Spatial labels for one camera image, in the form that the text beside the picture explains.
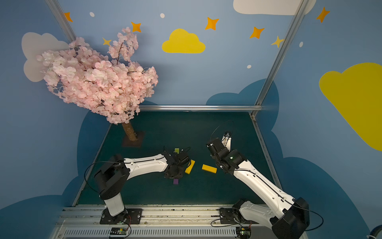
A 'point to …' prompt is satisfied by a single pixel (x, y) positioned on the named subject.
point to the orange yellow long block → (208, 168)
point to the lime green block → (177, 150)
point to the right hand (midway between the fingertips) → (224, 147)
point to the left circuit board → (118, 231)
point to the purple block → (176, 181)
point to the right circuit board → (243, 232)
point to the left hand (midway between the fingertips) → (179, 174)
